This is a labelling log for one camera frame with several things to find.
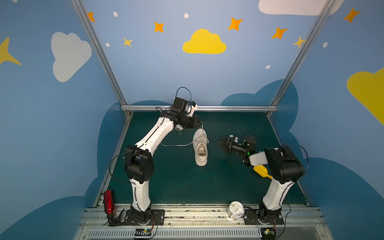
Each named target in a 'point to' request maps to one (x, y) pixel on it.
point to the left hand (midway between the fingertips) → (200, 122)
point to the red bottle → (109, 203)
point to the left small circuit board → (143, 232)
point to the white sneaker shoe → (200, 142)
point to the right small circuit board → (268, 233)
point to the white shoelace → (201, 136)
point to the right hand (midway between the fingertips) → (218, 139)
